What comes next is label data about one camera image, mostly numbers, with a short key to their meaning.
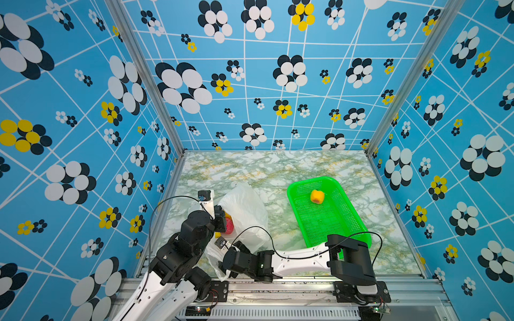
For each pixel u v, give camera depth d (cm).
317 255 47
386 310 66
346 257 49
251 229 70
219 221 60
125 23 72
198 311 72
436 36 74
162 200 105
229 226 73
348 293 72
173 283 46
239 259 57
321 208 96
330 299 72
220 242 66
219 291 73
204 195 57
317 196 96
